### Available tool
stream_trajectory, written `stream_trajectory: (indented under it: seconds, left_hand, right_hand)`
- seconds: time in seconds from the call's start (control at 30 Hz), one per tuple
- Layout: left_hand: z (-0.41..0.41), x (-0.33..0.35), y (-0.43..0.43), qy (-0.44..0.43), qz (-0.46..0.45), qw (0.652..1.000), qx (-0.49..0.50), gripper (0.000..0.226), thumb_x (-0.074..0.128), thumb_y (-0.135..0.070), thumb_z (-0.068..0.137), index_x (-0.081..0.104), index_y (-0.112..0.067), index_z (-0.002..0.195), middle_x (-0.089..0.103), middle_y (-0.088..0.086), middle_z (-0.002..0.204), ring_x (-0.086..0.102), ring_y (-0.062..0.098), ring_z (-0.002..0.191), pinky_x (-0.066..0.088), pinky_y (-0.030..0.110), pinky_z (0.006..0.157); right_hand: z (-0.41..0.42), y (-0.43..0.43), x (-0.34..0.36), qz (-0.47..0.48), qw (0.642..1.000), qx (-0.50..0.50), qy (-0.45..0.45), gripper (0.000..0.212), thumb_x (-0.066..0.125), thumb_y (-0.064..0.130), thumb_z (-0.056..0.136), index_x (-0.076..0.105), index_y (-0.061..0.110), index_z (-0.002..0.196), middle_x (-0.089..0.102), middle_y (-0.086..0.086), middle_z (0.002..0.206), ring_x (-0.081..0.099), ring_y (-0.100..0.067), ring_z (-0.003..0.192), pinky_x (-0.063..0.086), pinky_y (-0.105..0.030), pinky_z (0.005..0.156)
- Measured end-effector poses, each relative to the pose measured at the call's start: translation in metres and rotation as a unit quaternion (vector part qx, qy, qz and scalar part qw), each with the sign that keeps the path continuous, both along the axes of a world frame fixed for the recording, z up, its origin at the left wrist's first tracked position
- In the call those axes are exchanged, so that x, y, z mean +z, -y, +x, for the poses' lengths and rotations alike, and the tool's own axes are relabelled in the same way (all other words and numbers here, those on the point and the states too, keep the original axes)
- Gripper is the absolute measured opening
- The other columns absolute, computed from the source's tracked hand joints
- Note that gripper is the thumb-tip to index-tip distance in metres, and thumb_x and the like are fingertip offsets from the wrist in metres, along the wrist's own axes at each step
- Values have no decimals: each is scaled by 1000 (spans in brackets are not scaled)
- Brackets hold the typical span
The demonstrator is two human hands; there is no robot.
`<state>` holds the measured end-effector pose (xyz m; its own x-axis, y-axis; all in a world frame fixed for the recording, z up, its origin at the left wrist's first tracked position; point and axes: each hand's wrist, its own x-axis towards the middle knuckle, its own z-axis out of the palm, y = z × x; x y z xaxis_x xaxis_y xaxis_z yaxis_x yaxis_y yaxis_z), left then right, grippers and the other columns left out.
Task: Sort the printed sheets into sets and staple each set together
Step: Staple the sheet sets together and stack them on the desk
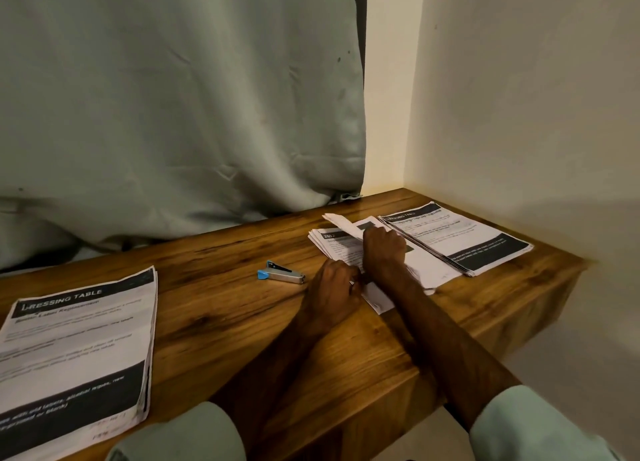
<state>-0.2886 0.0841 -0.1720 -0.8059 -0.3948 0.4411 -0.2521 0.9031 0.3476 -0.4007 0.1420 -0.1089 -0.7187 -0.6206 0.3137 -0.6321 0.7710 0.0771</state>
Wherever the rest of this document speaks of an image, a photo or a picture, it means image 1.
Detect person's left forearm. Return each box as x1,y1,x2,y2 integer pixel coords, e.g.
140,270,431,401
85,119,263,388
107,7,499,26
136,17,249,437
105,316,331,461

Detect person's right hand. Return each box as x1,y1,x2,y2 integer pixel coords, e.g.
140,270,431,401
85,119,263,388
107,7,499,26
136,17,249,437
361,224,409,285

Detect pale green curtain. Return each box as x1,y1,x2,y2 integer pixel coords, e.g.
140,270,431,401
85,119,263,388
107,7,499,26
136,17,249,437
0,0,369,272

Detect blue pen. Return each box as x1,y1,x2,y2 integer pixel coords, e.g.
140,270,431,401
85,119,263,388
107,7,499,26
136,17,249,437
256,260,307,285

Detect person's right forearm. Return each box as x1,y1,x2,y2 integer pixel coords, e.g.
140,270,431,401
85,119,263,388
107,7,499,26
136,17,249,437
375,270,626,461

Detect person's left hand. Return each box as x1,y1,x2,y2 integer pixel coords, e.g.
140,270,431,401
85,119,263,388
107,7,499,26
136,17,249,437
300,258,363,332

